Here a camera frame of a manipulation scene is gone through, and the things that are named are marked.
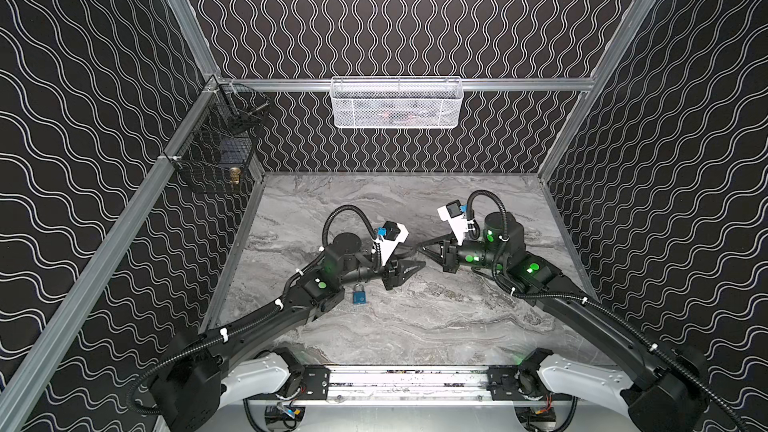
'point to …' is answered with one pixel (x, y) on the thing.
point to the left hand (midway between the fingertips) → (427, 260)
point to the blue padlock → (359, 295)
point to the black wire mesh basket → (215, 151)
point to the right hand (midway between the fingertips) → (418, 247)
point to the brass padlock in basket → (235, 174)
